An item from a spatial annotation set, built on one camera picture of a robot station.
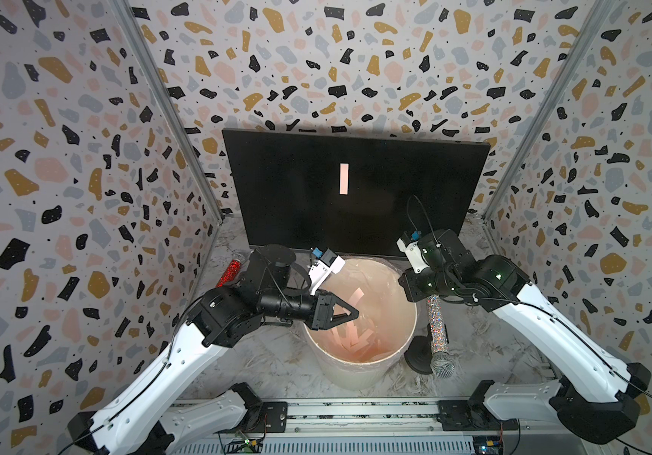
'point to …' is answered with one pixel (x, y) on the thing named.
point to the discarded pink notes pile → (359, 340)
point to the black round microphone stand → (419, 355)
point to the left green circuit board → (244, 445)
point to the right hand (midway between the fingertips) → (399, 281)
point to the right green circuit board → (486, 445)
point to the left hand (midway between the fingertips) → (357, 317)
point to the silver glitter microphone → (442, 362)
